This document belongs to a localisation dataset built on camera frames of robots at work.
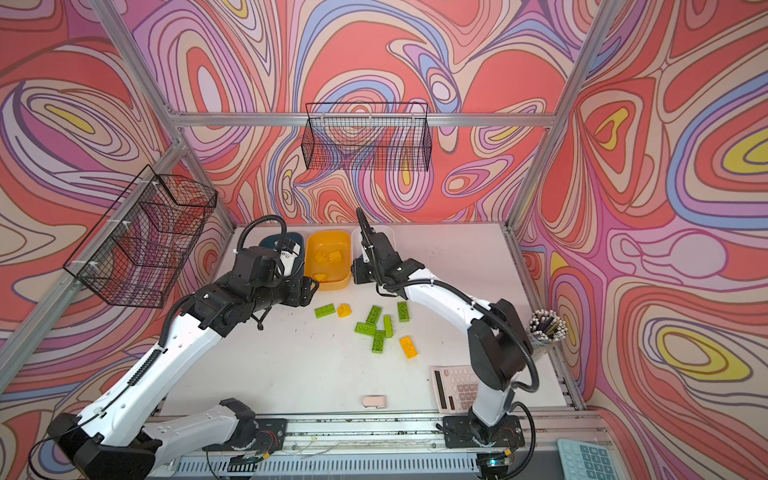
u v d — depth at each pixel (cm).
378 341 88
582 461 69
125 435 39
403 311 93
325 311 95
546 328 75
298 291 63
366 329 91
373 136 96
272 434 73
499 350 46
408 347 88
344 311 94
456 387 79
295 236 110
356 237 108
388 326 91
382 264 65
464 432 74
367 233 75
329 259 106
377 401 77
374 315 93
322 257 108
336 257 106
